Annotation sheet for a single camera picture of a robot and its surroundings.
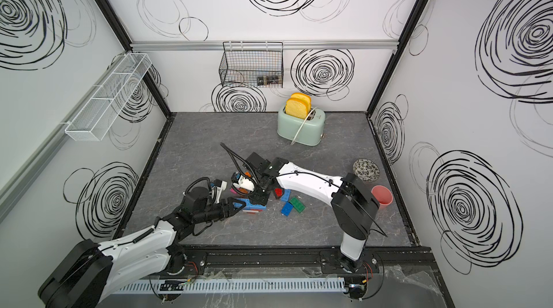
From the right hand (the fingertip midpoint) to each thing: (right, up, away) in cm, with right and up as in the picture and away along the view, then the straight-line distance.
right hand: (254, 197), depth 81 cm
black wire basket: (-6, +64, +43) cm, 77 cm away
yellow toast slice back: (+21, +40, +15) cm, 48 cm away
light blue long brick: (-2, -3, -1) cm, 4 cm away
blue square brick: (+12, -6, +3) cm, 14 cm away
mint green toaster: (+14, +27, +18) cm, 35 cm away
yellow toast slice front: (+17, +36, +14) cm, 42 cm away
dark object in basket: (+2, +46, +7) cm, 47 cm away
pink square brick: (-5, +6, -14) cm, 16 cm away
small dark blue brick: (-5, +10, -9) cm, 14 cm away
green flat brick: (+17, -4, +5) cm, 18 cm away
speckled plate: (+49, +8, +15) cm, 52 cm away
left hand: (-5, -4, 0) cm, 6 cm away
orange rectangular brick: (-1, +11, -9) cm, 14 cm away
